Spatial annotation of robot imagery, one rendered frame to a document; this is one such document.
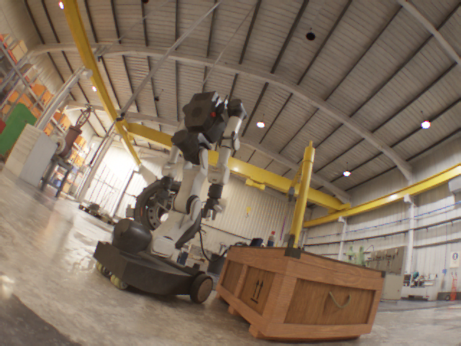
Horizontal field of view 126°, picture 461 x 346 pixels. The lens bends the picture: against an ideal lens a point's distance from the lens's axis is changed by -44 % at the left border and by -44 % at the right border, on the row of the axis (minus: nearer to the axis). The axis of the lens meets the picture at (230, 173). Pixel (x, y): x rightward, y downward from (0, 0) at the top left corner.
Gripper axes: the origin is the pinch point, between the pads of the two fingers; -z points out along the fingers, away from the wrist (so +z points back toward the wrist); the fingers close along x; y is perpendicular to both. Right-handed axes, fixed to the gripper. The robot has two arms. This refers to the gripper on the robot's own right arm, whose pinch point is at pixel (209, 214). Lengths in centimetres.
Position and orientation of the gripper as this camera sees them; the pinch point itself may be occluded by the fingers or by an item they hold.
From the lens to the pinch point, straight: 131.3
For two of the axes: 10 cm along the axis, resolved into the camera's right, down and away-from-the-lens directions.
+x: 4.2, 2.9, 8.6
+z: 2.2, -9.5, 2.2
